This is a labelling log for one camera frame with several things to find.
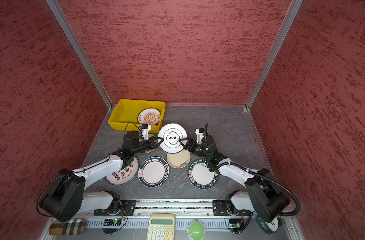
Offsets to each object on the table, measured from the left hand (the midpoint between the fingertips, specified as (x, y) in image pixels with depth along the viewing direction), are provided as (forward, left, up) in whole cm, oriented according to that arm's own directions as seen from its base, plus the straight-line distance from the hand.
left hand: (164, 142), depth 83 cm
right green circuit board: (-36, -38, -16) cm, 55 cm away
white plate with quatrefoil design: (+5, -4, +2) cm, 7 cm away
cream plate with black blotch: (-5, -9, -12) cm, 16 cm away
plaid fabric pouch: (-39, +40, -11) cm, 57 cm away
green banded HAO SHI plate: (-14, -21, -14) cm, 29 cm away
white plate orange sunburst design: (+29, +15, -11) cm, 34 cm away
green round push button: (-39, -18, -12) cm, 45 cm away
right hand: (-3, -9, 0) cm, 10 cm away
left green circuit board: (-37, +23, -16) cm, 46 cm away
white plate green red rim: (-12, +7, -14) cm, 19 cm away
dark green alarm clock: (-38, -51, -9) cm, 65 cm away
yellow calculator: (-38, -2, -12) cm, 40 cm away
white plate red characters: (-15, +23, -15) cm, 31 cm away
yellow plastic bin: (+32, +36, -14) cm, 50 cm away
